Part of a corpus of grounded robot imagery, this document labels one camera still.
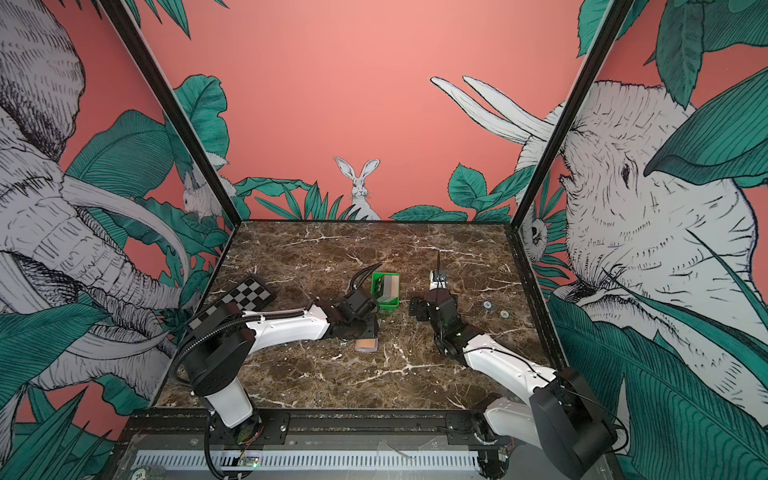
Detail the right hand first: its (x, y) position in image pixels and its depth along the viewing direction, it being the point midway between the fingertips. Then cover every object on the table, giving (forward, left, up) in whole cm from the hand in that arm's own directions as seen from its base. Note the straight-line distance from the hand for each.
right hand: (423, 290), depth 86 cm
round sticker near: (-1, -27, -13) cm, 31 cm away
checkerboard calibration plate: (+4, +55, -9) cm, 56 cm away
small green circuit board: (-40, +43, -12) cm, 60 cm away
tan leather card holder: (-13, +16, -9) cm, 23 cm away
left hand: (-7, +13, -9) cm, 18 cm away
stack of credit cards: (+6, +10, -9) cm, 14 cm away
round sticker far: (+3, -23, -14) cm, 27 cm away
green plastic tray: (+6, +15, -10) cm, 19 cm away
